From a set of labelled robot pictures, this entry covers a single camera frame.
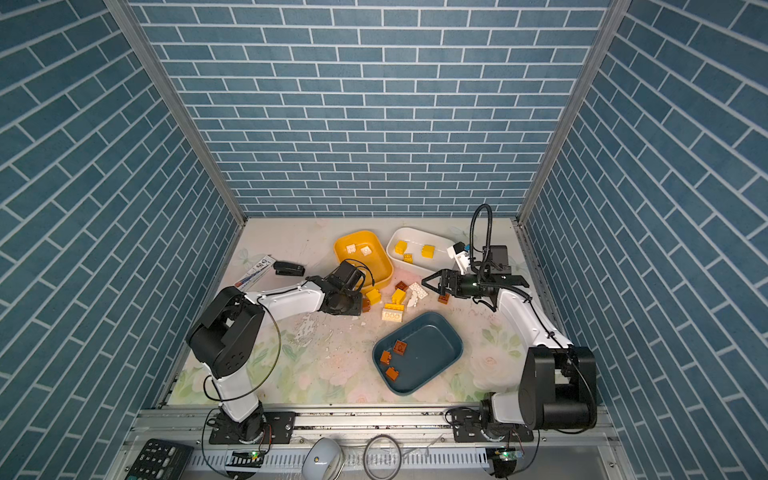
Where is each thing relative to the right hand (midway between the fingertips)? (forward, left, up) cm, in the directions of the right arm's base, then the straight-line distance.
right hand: (431, 281), depth 82 cm
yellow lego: (+2, +17, -14) cm, 22 cm away
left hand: (-1, +22, -16) cm, 27 cm away
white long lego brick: (-3, +11, -16) cm, 20 cm away
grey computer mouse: (-42, +22, -8) cm, 48 cm away
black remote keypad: (-44, +60, -14) cm, 76 cm away
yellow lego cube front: (+25, +1, -17) cm, 30 cm away
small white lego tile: (+22, +29, -14) cm, 38 cm away
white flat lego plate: (+6, +3, -16) cm, 17 cm away
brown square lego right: (+5, -5, -17) cm, 19 cm away
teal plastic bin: (-12, -2, -18) cm, 21 cm away
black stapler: (+12, +50, -15) cm, 53 cm away
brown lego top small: (+8, +9, -15) cm, 19 cm away
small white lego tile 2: (+21, +23, -15) cm, 35 cm away
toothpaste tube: (+9, +60, -14) cm, 62 cm away
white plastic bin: (+25, +3, -17) cm, 31 cm away
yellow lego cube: (+25, +10, -16) cm, 31 cm away
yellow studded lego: (+20, +8, -16) cm, 27 cm away
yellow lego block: (+3, +9, -15) cm, 18 cm away
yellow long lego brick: (+1, +11, -17) cm, 20 cm away
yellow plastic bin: (+16, +18, -16) cm, 29 cm away
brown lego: (-21, +9, -15) cm, 27 cm away
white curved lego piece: (+2, +5, -15) cm, 16 cm away
